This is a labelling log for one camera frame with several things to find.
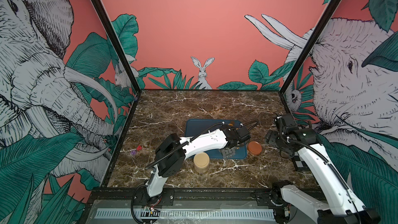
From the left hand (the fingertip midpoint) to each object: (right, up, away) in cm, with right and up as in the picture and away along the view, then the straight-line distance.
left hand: (225, 142), depth 83 cm
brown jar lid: (+19, -5, +8) cm, 21 cm away
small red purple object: (-53, -6, +5) cm, 53 cm away
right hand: (+22, +4, -7) cm, 24 cm away
